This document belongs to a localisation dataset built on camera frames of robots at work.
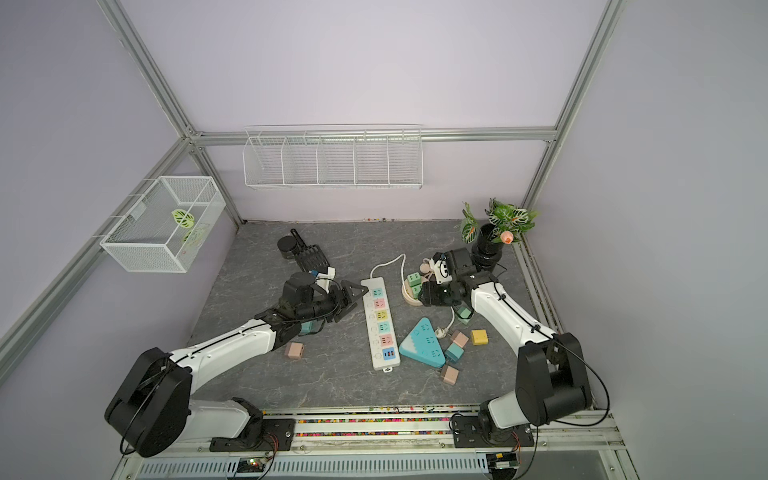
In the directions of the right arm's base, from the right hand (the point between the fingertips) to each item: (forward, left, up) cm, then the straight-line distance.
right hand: (427, 294), depth 87 cm
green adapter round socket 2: (+8, +3, -3) cm, 9 cm away
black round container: (+25, +49, -8) cm, 56 cm away
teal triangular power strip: (-13, +1, -8) cm, 15 cm away
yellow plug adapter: (-10, -15, -8) cm, 20 cm away
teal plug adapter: (-14, -7, -8) cm, 18 cm away
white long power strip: (-8, +14, -8) cm, 18 cm away
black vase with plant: (+13, -21, +16) cm, 29 cm away
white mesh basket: (+10, +73, +18) cm, 75 cm away
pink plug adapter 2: (-14, +38, -7) cm, 41 cm away
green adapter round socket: (+4, +3, -4) cm, 7 cm away
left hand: (-5, +18, +6) cm, 19 cm away
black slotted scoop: (+20, +40, -7) cm, 45 cm away
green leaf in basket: (+12, +66, +20) cm, 70 cm away
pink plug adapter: (-21, -6, -8) cm, 23 cm away
